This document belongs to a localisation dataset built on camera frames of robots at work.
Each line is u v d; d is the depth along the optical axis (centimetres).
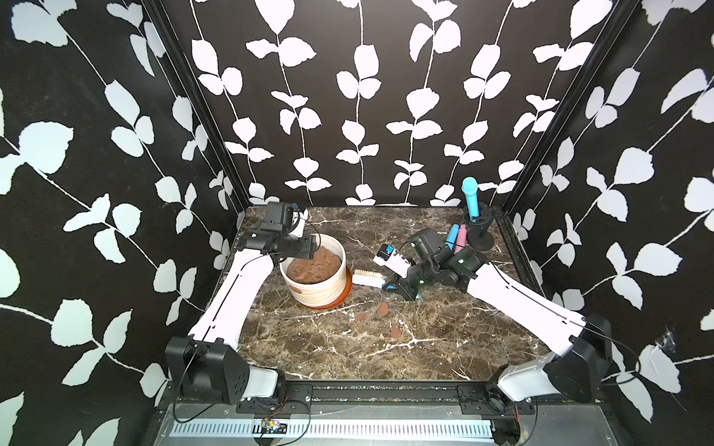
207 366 39
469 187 86
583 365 123
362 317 89
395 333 87
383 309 91
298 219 67
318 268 88
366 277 74
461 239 107
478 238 111
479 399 73
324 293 82
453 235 110
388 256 65
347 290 93
